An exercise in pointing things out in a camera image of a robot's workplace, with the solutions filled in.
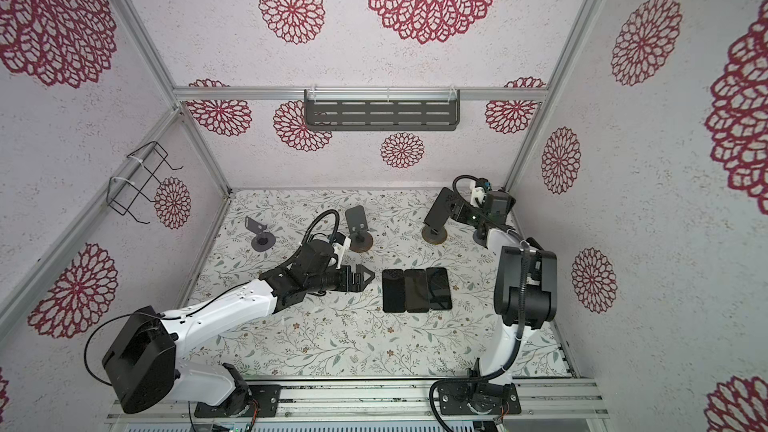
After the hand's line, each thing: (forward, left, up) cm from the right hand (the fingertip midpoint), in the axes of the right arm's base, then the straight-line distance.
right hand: (454, 199), depth 97 cm
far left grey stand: (-9, +65, -13) cm, 67 cm away
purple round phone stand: (-22, -2, +10) cm, 25 cm away
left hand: (-28, +28, -2) cm, 40 cm away
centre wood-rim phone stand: (-9, +31, -11) cm, 34 cm away
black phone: (+1, +4, -6) cm, 7 cm away
